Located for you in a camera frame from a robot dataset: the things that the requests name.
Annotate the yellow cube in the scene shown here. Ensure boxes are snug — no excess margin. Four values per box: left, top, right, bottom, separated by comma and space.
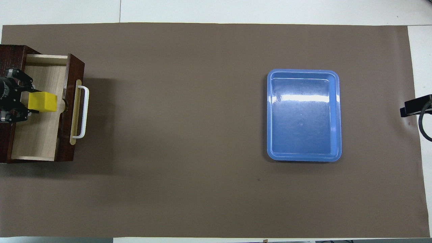
28, 92, 58, 113

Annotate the dark wooden cabinet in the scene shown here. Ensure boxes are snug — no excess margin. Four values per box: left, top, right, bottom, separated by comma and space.
0, 45, 43, 164

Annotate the wooden drawer with white handle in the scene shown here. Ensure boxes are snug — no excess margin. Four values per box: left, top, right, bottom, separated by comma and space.
7, 53, 90, 164

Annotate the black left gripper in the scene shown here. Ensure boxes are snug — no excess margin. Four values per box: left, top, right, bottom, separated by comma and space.
0, 67, 36, 124

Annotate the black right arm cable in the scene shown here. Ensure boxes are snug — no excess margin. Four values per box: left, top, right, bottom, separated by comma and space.
417, 101, 432, 142

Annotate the blue plastic tray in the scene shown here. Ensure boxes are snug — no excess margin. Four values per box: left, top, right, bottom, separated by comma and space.
267, 69, 342, 162

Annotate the brown table mat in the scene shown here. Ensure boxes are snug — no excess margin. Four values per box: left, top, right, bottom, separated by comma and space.
0, 22, 431, 238

